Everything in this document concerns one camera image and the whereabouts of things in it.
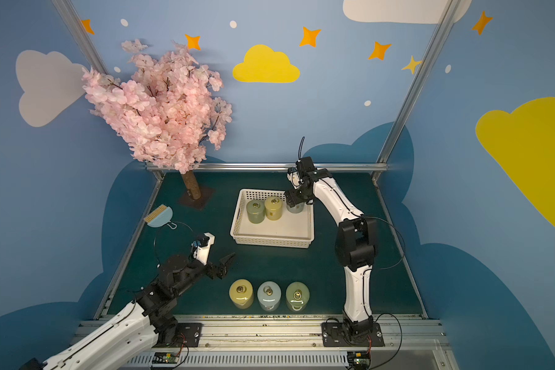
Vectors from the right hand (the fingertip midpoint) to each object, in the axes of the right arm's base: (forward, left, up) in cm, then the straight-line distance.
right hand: (299, 195), depth 96 cm
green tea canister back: (-5, +18, -6) cm, 20 cm away
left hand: (-26, +26, +3) cm, 37 cm away
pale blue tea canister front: (-39, +9, -4) cm, 41 cm away
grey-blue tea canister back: (-6, +1, -2) cm, 6 cm away
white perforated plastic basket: (-9, +2, -14) cm, 17 cm away
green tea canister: (-40, 0, -4) cm, 40 cm away
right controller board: (-54, -21, -16) cm, 60 cm away
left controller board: (-58, +41, -14) cm, 72 cm away
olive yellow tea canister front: (-40, +18, -4) cm, 44 cm away
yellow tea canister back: (-3, +11, -6) cm, 13 cm away
